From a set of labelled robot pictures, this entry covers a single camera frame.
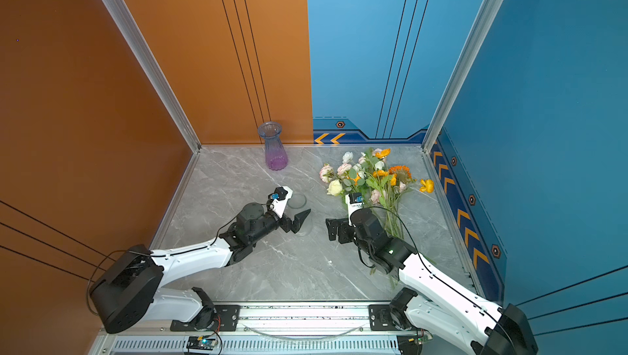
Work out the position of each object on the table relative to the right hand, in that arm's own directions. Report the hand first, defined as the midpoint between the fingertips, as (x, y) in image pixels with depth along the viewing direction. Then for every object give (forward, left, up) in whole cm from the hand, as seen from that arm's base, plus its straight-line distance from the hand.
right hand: (336, 220), depth 78 cm
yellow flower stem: (+23, -40, -14) cm, 49 cm away
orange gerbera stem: (+25, -29, -8) cm, 39 cm away
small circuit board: (-31, +40, -16) cm, 53 cm away
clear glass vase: (+3, +12, +5) cm, 13 cm away
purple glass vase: (+35, +25, -4) cm, 43 cm away
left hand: (+6, +12, +3) cm, 13 cm away
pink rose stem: (+29, +3, -11) cm, 31 cm away
